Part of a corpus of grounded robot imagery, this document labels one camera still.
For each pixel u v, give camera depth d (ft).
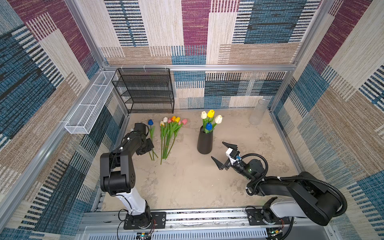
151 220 2.39
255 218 2.39
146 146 2.66
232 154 2.12
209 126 2.44
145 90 3.59
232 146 2.44
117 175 1.58
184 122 3.63
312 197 1.43
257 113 3.35
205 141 2.96
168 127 3.45
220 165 2.33
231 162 2.28
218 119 2.44
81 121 2.30
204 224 2.40
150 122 3.66
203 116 2.55
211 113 2.54
